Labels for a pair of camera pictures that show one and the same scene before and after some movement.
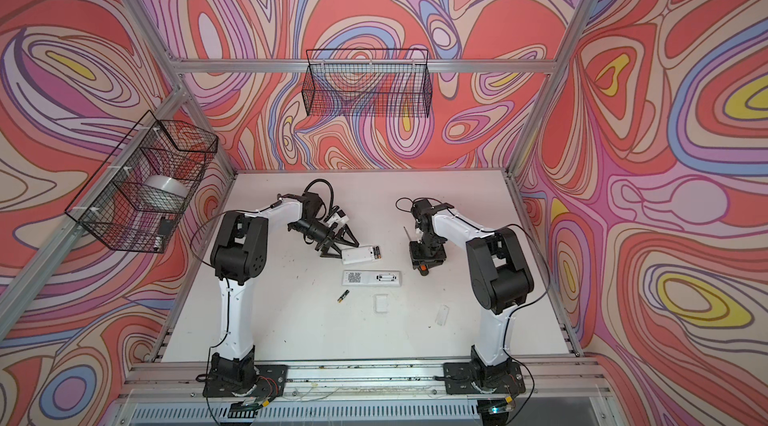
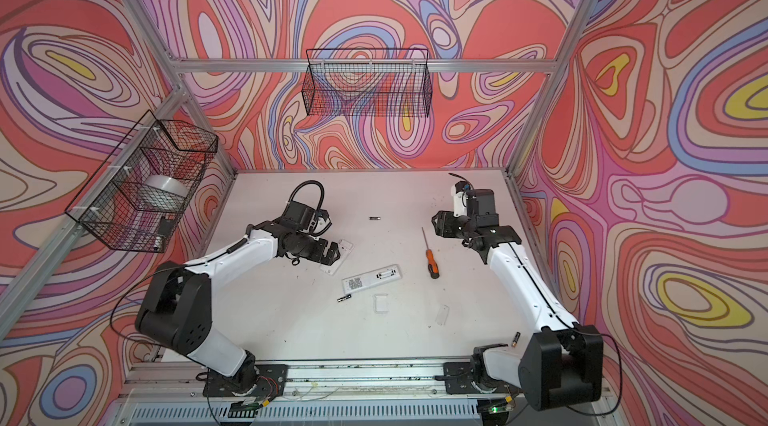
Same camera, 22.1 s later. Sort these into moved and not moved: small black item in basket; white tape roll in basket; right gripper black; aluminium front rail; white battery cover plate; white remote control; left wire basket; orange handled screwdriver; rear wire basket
Moved: orange handled screwdriver; right gripper black; white remote control; white battery cover plate
Not moved: left wire basket; rear wire basket; white tape roll in basket; small black item in basket; aluminium front rail
